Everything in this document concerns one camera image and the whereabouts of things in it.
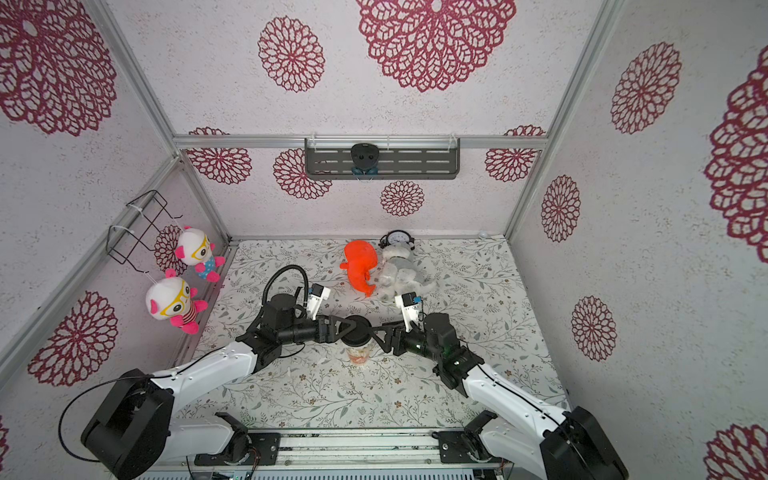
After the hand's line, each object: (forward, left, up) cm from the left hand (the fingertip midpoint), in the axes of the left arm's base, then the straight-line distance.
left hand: (350, 329), depth 81 cm
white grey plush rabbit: (+21, -14, -3) cm, 26 cm away
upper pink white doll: (+25, +50, +5) cm, 56 cm away
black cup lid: (-4, -3, +4) cm, 7 cm away
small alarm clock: (+47, -14, -13) cm, 51 cm away
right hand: (-2, -7, +4) cm, 8 cm away
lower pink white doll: (+6, +47, +6) cm, 48 cm away
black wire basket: (+13, +55, +21) cm, 60 cm away
